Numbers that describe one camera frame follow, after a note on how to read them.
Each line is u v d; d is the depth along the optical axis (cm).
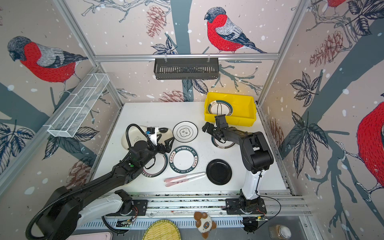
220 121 79
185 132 104
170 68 107
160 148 71
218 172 84
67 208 40
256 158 51
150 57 157
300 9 73
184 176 83
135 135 103
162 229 67
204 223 67
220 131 77
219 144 84
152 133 69
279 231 59
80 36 82
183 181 81
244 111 114
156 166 71
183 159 91
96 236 64
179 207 75
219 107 117
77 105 78
